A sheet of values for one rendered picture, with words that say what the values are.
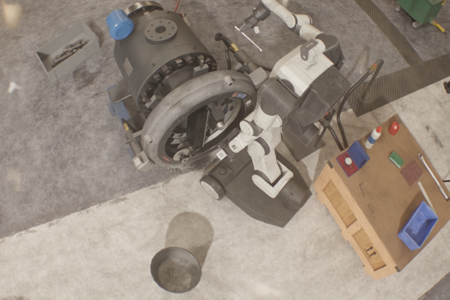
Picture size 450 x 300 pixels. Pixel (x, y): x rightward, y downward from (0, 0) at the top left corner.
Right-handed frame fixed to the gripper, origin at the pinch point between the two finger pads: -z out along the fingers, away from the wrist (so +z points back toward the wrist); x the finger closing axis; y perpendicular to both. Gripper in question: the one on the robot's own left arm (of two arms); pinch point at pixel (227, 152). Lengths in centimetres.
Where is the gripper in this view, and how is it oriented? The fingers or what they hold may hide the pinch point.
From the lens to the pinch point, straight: 222.8
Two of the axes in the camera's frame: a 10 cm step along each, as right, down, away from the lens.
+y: -7.0, 5.9, -4.0
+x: -6.5, -7.6, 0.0
